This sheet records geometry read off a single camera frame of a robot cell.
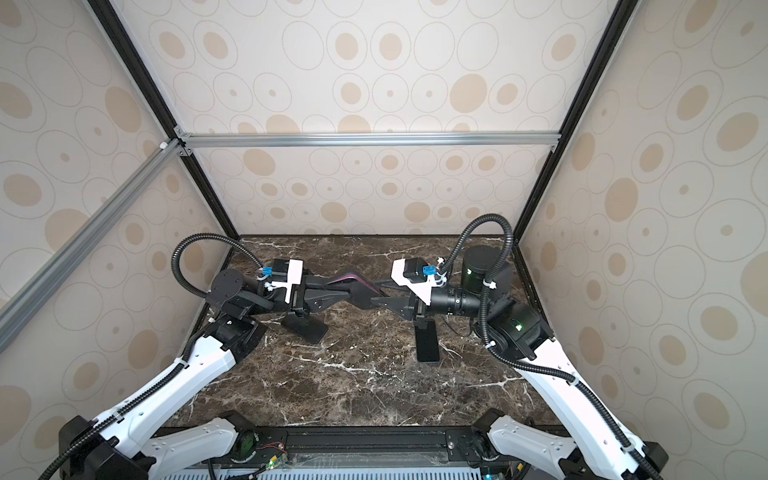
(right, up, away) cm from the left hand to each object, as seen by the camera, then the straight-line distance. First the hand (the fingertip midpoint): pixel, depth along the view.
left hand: (348, 298), depth 54 cm
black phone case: (-18, -14, +41) cm, 47 cm away
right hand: (+5, +1, 0) cm, 6 cm away
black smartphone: (+19, -18, +40) cm, 48 cm away
